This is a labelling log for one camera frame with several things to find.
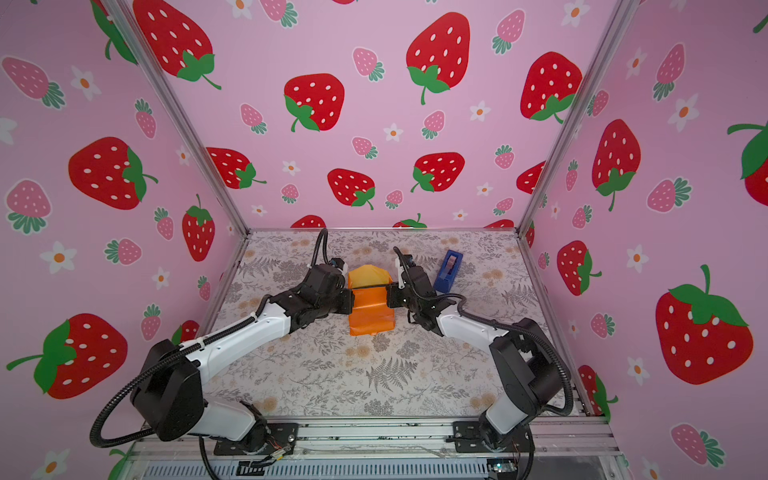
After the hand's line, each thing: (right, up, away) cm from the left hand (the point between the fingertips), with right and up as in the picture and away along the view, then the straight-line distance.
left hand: (357, 296), depth 86 cm
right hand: (+7, +1, +2) cm, 7 cm away
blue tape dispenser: (+30, +7, +16) cm, 34 cm away
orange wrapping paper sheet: (+4, -6, +4) cm, 8 cm away
